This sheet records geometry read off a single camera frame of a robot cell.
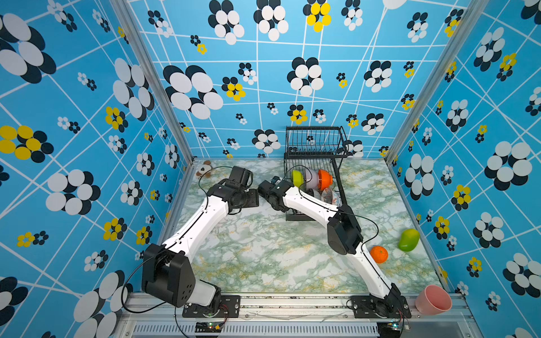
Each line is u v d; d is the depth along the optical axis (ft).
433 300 2.20
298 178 3.25
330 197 3.00
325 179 3.30
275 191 2.27
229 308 2.43
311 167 3.77
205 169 3.71
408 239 2.81
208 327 2.36
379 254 2.65
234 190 1.93
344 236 1.89
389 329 2.31
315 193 3.01
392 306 2.07
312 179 3.12
